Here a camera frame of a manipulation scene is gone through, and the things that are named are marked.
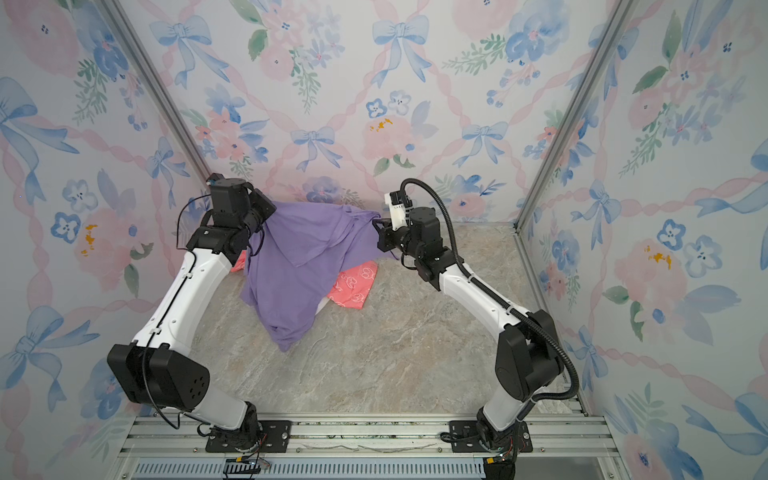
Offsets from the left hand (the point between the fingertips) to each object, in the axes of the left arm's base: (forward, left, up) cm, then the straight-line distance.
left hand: (268, 193), depth 77 cm
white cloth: (-12, -9, -36) cm, 39 cm away
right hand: (-3, -27, -6) cm, 28 cm away
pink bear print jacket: (-6, -18, -35) cm, 40 cm away
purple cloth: (-5, -3, -19) cm, 20 cm away
